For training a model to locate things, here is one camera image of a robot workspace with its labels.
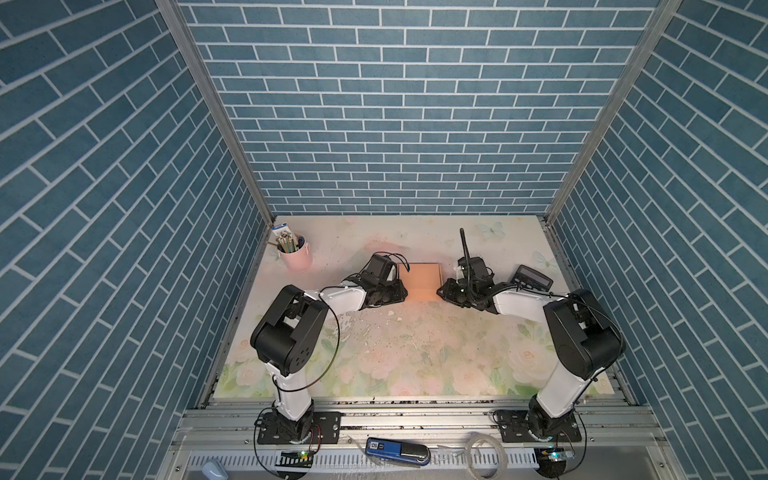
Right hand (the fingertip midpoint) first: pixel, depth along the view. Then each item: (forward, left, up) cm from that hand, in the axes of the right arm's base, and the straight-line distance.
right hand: (435, 289), depth 95 cm
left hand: (-2, +9, 0) cm, 10 cm away
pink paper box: (+2, +5, +1) cm, 5 cm away
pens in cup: (+5, +47, +14) cm, 49 cm away
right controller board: (-42, -29, -7) cm, 52 cm away
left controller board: (-48, +34, -8) cm, 59 cm away
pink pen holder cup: (+6, +47, +1) cm, 47 cm away
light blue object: (-51, +49, 0) cm, 71 cm away
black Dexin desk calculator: (+9, -32, -3) cm, 33 cm away
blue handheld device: (-44, +8, +1) cm, 45 cm away
